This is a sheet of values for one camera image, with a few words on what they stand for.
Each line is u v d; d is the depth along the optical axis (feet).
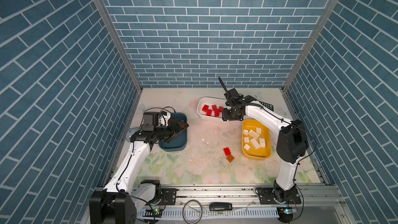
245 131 3.16
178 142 2.88
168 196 2.42
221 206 2.27
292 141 1.64
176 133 2.27
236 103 2.31
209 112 3.38
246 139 3.02
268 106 3.56
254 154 2.87
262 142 2.97
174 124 2.32
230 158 2.78
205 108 3.54
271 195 2.40
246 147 2.96
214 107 3.57
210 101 3.62
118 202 1.31
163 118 2.23
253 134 3.08
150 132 1.92
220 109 3.46
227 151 2.92
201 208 2.32
